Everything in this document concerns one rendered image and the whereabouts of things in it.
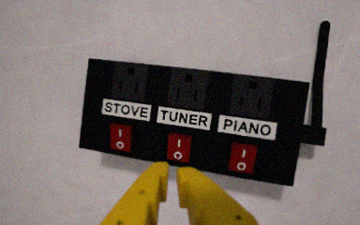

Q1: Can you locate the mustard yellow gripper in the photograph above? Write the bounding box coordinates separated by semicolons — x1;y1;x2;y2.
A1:
99;162;260;225

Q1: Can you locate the black power strip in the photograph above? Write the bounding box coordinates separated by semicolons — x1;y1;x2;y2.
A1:
79;21;330;187

